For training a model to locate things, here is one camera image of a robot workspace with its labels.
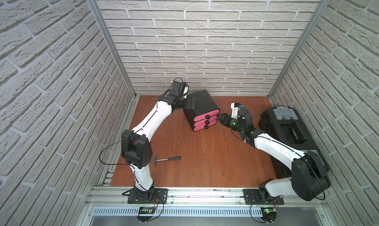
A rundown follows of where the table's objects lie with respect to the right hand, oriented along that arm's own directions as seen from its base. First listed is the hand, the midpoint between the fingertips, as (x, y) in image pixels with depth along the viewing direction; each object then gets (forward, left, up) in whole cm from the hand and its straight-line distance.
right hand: (219, 115), depth 85 cm
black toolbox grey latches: (-7, -38, -3) cm, 38 cm away
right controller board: (-47, -19, -20) cm, 55 cm away
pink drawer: (+2, +7, -3) cm, 8 cm away
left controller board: (-42, +42, -21) cm, 63 cm away
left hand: (+9, +16, +5) cm, 19 cm away
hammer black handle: (-17, +39, -17) cm, 46 cm away
